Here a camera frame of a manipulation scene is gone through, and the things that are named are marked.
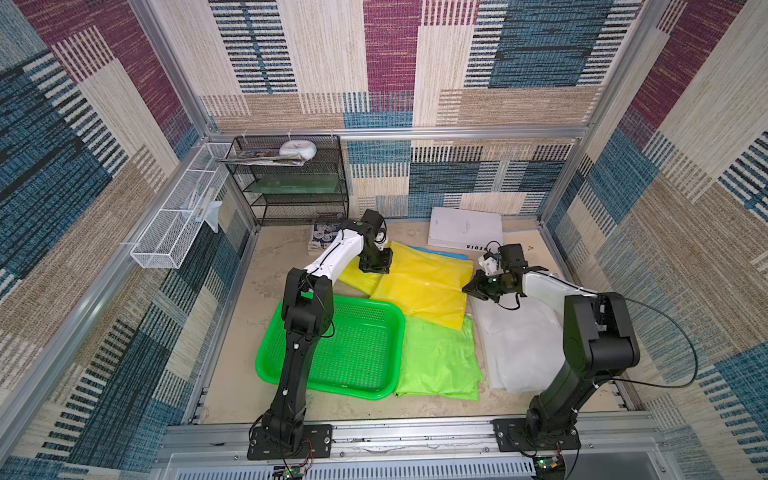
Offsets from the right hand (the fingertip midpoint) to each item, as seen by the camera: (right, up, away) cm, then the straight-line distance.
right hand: (463, 285), depth 95 cm
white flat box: (+5, +19, +17) cm, 26 cm away
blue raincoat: (-5, +10, +12) cm, 16 cm away
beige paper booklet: (+31, +10, +15) cm, 36 cm away
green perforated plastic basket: (-32, -20, -8) cm, 38 cm away
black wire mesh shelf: (-46, +29, -1) cm, 55 cm away
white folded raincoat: (+14, -17, -9) cm, 24 cm away
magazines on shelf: (-62, +40, -2) cm, 73 cm away
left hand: (-24, +5, +4) cm, 24 cm away
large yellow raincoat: (-12, 0, +1) cm, 12 cm away
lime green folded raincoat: (-10, -19, -12) cm, 25 cm away
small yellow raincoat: (-34, +2, +5) cm, 35 cm away
